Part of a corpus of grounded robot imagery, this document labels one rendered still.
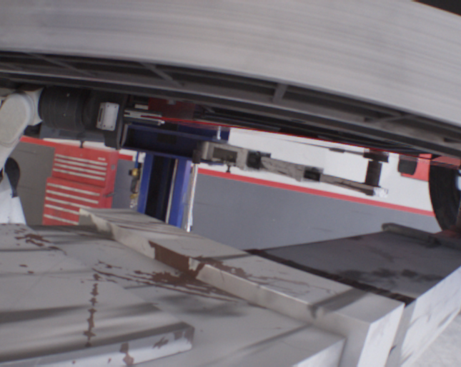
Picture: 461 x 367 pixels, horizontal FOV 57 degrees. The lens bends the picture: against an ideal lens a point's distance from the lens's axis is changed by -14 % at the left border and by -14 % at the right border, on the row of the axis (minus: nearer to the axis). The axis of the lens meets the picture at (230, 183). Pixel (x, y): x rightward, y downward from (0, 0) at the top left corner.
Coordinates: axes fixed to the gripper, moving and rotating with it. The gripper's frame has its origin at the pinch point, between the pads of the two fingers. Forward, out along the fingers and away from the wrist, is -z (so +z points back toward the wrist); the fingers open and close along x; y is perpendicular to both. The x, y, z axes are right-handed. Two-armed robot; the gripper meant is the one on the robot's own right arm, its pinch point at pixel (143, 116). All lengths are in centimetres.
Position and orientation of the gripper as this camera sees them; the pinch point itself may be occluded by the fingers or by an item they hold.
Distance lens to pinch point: 80.7
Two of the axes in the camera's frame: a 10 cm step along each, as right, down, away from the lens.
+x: 1.8, -9.8, -0.9
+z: -9.8, -1.8, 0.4
